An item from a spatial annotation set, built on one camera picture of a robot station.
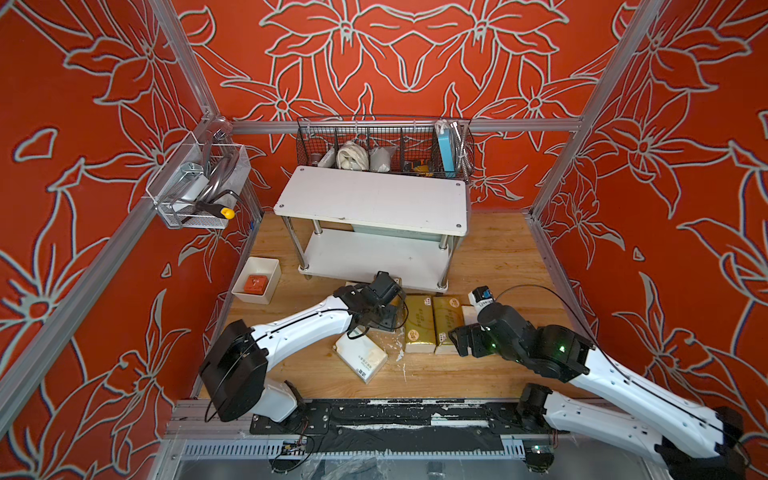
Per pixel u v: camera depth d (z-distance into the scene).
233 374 0.41
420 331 0.81
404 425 0.73
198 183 0.71
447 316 0.83
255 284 0.92
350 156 0.88
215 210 0.64
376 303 0.62
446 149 0.85
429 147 0.98
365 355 0.78
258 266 1.01
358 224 0.73
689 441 0.40
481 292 0.64
